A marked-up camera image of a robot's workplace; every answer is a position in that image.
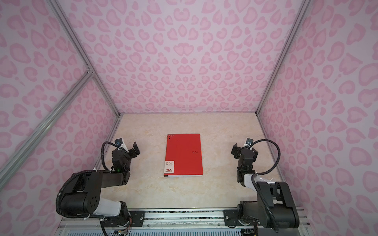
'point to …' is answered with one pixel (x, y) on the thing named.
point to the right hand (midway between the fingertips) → (244, 144)
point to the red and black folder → (183, 155)
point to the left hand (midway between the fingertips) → (128, 142)
